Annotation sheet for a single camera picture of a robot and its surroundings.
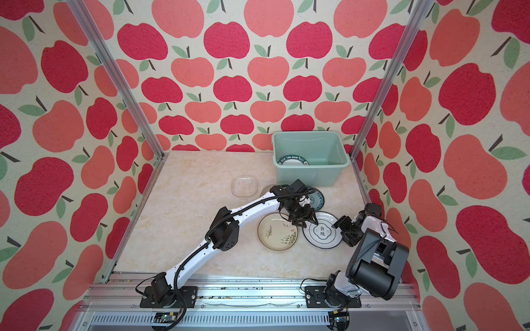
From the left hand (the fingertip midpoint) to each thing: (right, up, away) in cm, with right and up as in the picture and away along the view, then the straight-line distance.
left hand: (317, 227), depth 87 cm
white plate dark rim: (-7, +30, +28) cm, 42 cm away
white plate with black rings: (+3, -4, +2) cm, 6 cm away
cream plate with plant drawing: (-18, -4, +4) cm, 19 cm away
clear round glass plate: (-33, +16, +21) cm, 43 cm away
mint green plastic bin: (+8, +32, +28) cm, 43 cm away
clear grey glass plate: (-22, +14, +20) cm, 33 cm away
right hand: (+12, -3, +3) cm, 13 cm away
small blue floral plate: (+4, +10, +15) cm, 18 cm away
